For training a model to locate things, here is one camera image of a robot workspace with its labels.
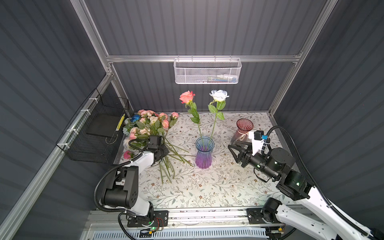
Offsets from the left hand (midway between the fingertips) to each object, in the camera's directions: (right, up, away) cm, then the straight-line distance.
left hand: (165, 150), depth 94 cm
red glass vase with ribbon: (+49, +15, -3) cm, 52 cm away
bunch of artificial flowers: (-15, +13, +7) cm, 21 cm away
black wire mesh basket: (-31, +11, -22) cm, 40 cm away
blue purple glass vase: (+24, +5, -17) cm, 30 cm away
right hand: (+36, +7, -33) cm, 49 cm away
